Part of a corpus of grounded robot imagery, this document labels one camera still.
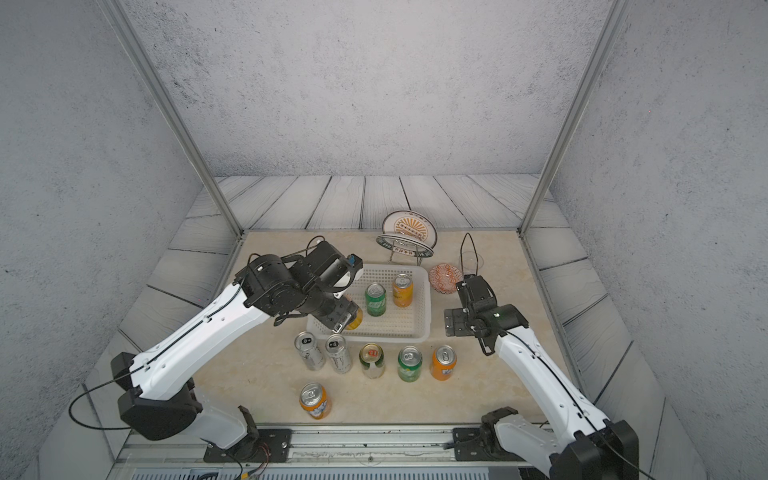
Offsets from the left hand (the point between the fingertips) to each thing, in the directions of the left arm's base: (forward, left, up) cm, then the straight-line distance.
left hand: (349, 311), depth 67 cm
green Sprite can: (-5, -14, -17) cm, 23 cm away
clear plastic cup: (+33, -38, -24) cm, 56 cm away
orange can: (+17, -13, -17) cm, 27 cm away
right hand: (+5, -31, -13) cm, 33 cm away
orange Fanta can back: (-13, +9, -17) cm, 24 cm away
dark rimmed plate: (+27, -14, -8) cm, 32 cm away
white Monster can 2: (-1, +12, -15) cm, 19 cm away
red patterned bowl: (+28, -28, -25) cm, 46 cm away
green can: (+14, -5, -17) cm, 22 cm away
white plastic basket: (+10, -12, -26) cm, 30 cm away
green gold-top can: (-4, -4, -17) cm, 18 cm away
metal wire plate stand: (+35, -23, -15) cm, 45 cm away
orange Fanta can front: (-5, -22, -17) cm, 29 cm away
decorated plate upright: (+39, -17, -11) cm, 44 cm away
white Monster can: (-2, +5, -13) cm, 14 cm away
